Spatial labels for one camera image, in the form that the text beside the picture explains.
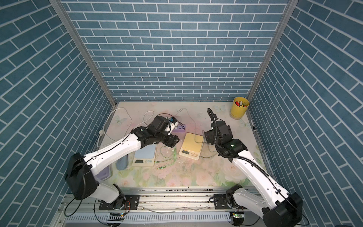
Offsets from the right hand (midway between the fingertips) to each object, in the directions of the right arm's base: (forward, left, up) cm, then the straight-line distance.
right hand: (217, 130), depth 79 cm
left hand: (-4, +22, -5) cm, 23 cm away
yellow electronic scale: (0, +14, -21) cm, 25 cm away
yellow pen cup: (+26, -18, -6) cm, 32 cm away
